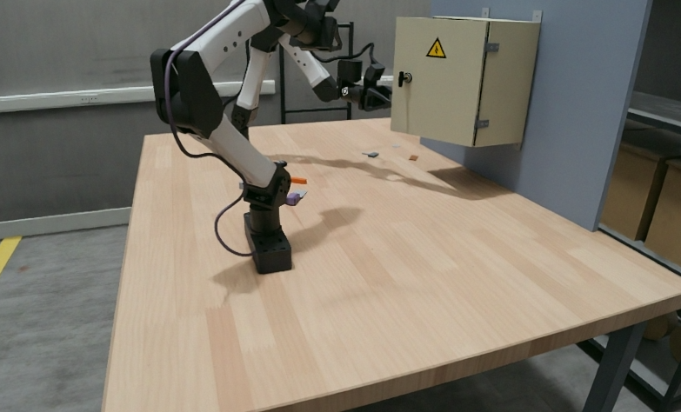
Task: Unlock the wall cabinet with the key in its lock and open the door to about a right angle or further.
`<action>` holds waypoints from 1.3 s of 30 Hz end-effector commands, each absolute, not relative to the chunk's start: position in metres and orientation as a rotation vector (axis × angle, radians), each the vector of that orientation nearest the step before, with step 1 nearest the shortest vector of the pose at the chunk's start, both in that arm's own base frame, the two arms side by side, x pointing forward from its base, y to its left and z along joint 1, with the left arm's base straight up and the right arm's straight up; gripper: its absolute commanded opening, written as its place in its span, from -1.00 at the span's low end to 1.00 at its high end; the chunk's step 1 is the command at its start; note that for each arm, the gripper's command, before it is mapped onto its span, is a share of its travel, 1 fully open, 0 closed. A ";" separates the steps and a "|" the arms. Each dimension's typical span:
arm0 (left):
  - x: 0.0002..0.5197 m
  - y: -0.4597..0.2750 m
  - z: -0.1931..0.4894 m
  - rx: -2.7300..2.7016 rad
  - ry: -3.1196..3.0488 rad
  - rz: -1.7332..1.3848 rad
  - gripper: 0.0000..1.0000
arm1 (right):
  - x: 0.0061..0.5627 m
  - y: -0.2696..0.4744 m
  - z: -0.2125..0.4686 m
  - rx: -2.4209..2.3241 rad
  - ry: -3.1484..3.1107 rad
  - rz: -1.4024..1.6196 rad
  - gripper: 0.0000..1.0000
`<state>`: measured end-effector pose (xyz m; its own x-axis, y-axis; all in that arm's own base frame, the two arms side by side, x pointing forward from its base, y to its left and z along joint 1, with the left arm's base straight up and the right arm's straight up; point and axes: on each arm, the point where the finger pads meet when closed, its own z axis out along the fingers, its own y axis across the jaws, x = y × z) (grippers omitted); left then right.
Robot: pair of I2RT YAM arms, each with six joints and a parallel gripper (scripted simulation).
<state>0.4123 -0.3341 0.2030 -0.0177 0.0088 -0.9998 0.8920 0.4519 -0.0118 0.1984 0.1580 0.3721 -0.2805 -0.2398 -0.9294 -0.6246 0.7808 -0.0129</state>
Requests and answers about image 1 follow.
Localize grey wall panel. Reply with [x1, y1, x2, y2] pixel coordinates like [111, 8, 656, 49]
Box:
[420, 0, 653, 232]

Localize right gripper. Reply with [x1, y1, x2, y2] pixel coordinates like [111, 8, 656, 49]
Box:
[289, 0, 343, 52]

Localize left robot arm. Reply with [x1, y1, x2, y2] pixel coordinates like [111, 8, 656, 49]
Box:
[231, 26, 385, 142]

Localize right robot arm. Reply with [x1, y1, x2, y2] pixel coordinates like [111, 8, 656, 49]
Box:
[150, 0, 307, 259]

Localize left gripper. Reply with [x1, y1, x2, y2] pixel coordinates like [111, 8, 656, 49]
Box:
[351, 67, 392, 112]

